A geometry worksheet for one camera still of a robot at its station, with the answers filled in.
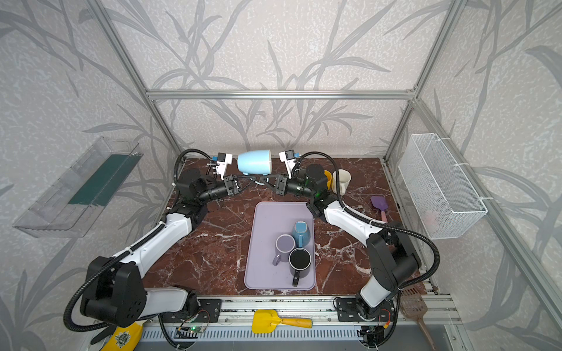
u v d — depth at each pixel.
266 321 0.72
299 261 0.76
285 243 0.81
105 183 0.64
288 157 0.68
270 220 1.01
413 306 0.74
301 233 0.83
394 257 0.44
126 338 0.67
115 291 0.41
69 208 0.64
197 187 0.61
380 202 1.01
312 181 0.61
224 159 0.69
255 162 0.68
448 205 0.60
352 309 0.75
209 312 0.72
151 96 0.94
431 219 0.73
